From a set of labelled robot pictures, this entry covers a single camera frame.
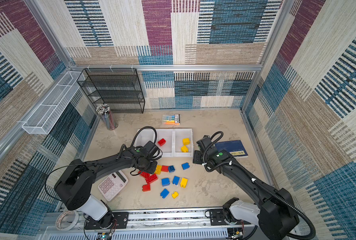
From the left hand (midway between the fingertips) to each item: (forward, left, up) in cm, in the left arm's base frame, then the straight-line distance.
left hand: (153, 167), depth 88 cm
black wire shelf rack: (+53, +27, +16) cm, 61 cm away
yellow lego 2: (+12, -18, -1) cm, 22 cm away
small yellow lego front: (-14, -13, -3) cm, 19 cm away
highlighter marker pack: (+37, -10, -1) cm, 38 cm away
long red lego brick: (-4, +5, -2) cm, 6 cm away
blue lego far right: (+2, -19, -3) cm, 19 cm away
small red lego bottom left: (-10, +3, -3) cm, 11 cm away
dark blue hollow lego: (-1, -11, -1) cm, 11 cm away
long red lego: (-5, +1, -3) cm, 6 cm away
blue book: (+13, -51, -3) cm, 53 cm away
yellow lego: (-9, -18, -1) cm, 20 cm away
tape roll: (-26, +43, -2) cm, 50 cm away
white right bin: (+23, -15, 0) cm, 27 cm away
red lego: (+17, -4, 0) cm, 17 cm away
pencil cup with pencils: (+32, +33, +14) cm, 48 cm away
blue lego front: (-14, -7, -3) cm, 16 cm away
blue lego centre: (-7, -7, -3) cm, 11 cm away
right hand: (+1, -26, +7) cm, 27 cm away
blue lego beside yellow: (-7, -13, -2) cm, 15 cm away
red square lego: (0, -6, -2) cm, 7 cm away
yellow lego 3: (+17, -20, 0) cm, 26 cm away
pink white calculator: (-9, +22, -2) cm, 24 cm away
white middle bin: (+22, -8, +1) cm, 23 cm away
